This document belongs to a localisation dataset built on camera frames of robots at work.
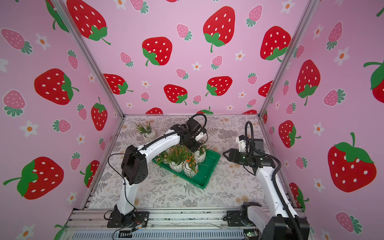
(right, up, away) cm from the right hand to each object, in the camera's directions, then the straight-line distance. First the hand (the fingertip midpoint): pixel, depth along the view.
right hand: (225, 155), depth 79 cm
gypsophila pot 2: (-50, +14, +19) cm, 55 cm away
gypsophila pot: (-14, -1, +9) cm, 16 cm away
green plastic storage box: (-10, -12, +11) cm, 20 cm away
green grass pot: (-27, -1, +3) cm, 27 cm away
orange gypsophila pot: (-19, -5, -3) cm, 20 cm away
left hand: (-15, +3, +12) cm, 19 cm away
